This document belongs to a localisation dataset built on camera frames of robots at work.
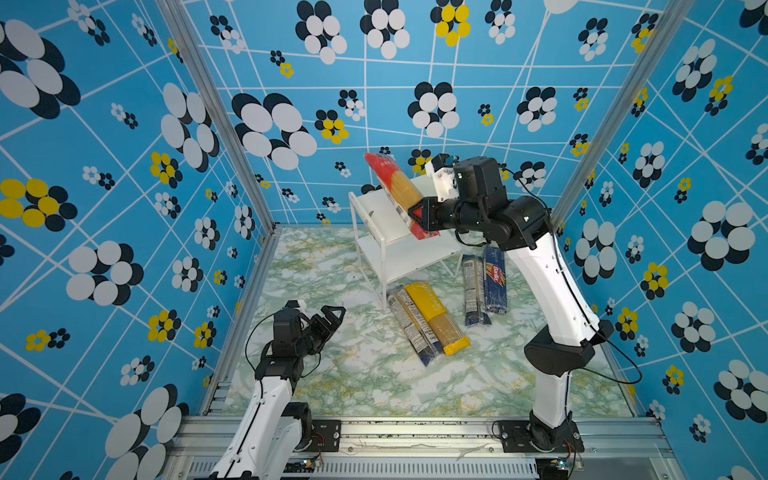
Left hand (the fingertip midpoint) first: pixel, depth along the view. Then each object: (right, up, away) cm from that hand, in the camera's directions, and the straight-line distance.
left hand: (340, 316), depth 83 cm
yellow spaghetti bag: (+31, -5, +6) cm, 32 cm away
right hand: (+20, +28, -17) cm, 38 cm away
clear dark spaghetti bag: (+43, +9, +19) cm, 48 cm away
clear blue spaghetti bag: (+23, -7, +6) cm, 25 cm away
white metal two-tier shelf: (+13, +18, -11) cm, 25 cm away
